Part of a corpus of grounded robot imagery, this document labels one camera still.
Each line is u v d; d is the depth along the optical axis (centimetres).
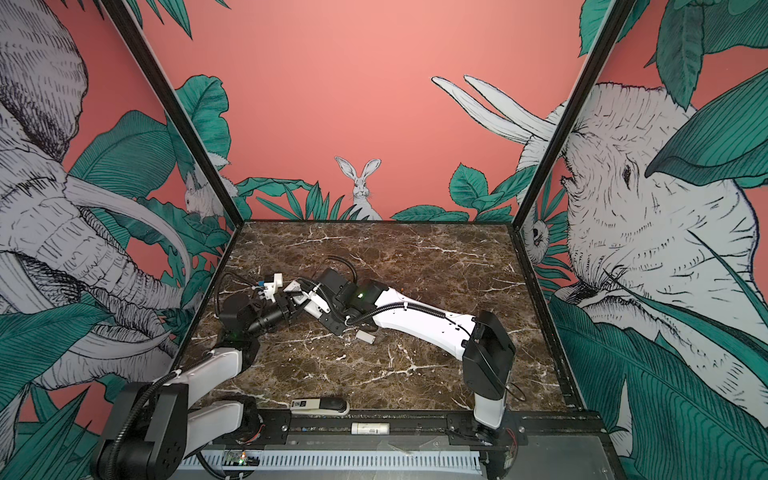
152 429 87
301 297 78
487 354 44
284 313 72
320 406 73
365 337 90
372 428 73
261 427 73
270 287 78
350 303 55
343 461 70
